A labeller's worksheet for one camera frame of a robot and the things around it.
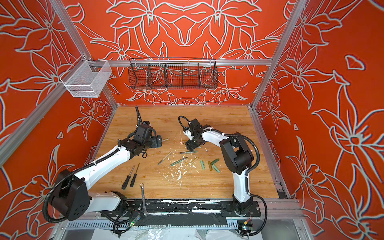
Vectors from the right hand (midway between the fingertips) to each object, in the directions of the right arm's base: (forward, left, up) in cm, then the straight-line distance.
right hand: (189, 143), depth 96 cm
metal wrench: (-26, +27, -1) cm, 37 cm away
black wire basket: (+39, +11, +28) cm, 49 cm away
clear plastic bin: (+30, +65, +31) cm, 78 cm away
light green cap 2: (-17, -15, -1) cm, 23 cm away
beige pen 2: (-9, +15, 0) cm, 18 cm away
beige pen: (+3, +16, +1) cm, 16 cm away
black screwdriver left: (-22, +36, -1) cm, 42 cm away
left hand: (-2, +21, +12) cm, 24 cm away
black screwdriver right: (-20, +32, 0) cm, 38 cm away
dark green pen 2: (-12, +7, -1) cm, 14 cm away
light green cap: (-14, -8, -1) cm, 16 cm away
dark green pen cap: (-12, -15, -2) cm, 19 cm away
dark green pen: (-6, 0, 0) cm, 6 cm away
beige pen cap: (-11, -3, -1) cm, 12 cm away
